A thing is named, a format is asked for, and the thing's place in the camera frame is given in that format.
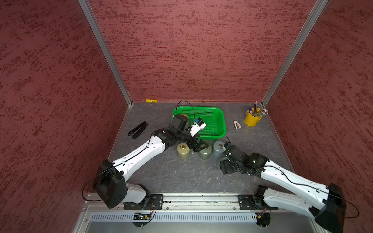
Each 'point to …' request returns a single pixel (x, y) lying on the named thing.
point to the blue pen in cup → (250, 109)
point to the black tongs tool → (138, 129)
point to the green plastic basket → (213, 117)
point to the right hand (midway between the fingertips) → (227, 167)
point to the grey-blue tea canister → (218, 149)
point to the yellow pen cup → (251, 120)
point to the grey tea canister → (226, 164)
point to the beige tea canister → (183, 151)
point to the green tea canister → (205, 154)
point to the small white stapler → (236, 124)
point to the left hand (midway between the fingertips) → (201, 142)
